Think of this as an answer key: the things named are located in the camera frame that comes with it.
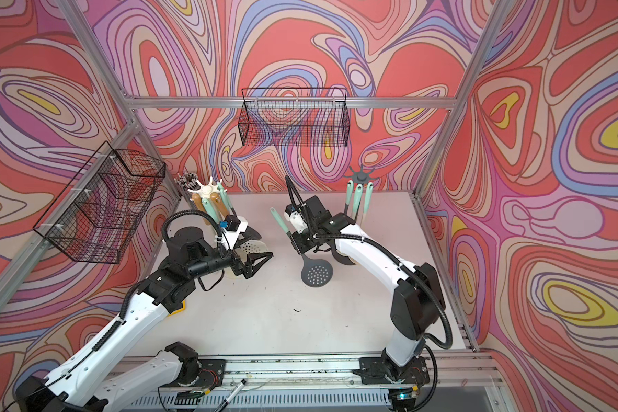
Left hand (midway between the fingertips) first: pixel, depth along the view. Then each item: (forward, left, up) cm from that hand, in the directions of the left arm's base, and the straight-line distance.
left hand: (264, 246), depth 68 cm
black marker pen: (-32, +11, -28) cm, 44 cm away
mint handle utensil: (0, -14, -15) cm, 20 cm away
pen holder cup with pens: (+38, +36, -10) cm, 54 cm away
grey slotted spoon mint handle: (+13, -24, +6) cm, 28 cm away
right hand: (+8, -8, -13) cm, 17 cm away
